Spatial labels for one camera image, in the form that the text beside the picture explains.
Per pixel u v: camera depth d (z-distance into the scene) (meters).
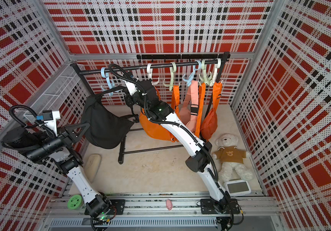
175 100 0.69
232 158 0.84
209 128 0.81
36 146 0.46
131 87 0.58
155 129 0.95
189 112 0.77
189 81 0.68
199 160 0.50
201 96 0.70
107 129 0.62
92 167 0.85
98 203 0.64
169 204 0.73
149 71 0.58
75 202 0.72
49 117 0.47
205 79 0.67
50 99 0.74
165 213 0.73
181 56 0.88
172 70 0.61
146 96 0.51
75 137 0.53
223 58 0.60
